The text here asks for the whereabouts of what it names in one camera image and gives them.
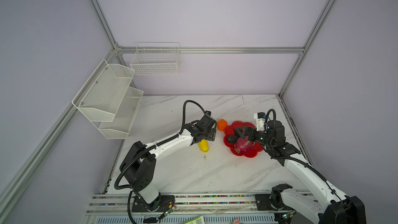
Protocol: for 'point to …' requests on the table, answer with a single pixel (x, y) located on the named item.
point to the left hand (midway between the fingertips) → (207, 132)
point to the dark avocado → (231, 138)
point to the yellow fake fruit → (203, 145)
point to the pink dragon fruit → (243, 145)
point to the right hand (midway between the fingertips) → (241, 128)
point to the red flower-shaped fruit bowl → (230, 129)
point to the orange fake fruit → (222, 125)
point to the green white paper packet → (198, 220)
